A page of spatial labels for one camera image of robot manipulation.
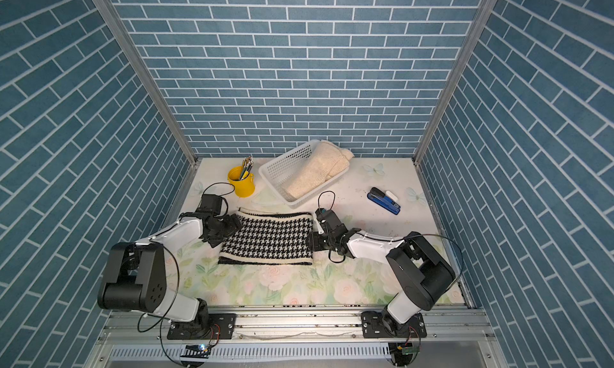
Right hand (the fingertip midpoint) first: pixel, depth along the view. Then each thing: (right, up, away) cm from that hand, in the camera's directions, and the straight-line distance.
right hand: (312, 241), depth 90 cm
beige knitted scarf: (+6, +32, +14) cm, 35 cm away
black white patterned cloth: (-16, +1, +1) cm, 16 cm away
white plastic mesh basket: (-15, +27, +22) cm, 38 cm away
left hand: (-28, +4, +3) cm, 29 cm away
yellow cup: (-29, +20, +11) cm, 37 cm away
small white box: (+33, +17, +14) cm, 40 cm away
